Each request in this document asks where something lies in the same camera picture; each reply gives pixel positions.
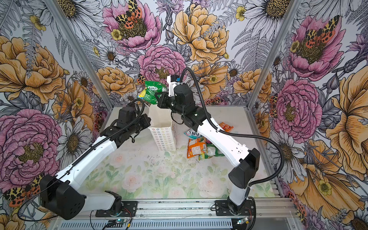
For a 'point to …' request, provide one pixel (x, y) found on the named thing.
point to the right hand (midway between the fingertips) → (155, 99)
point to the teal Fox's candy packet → (193, 134)
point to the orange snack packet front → (196, 146)
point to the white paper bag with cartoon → (163, 129)
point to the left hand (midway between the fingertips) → (151, 123)
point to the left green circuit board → (117, 223)
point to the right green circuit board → (244, 220)
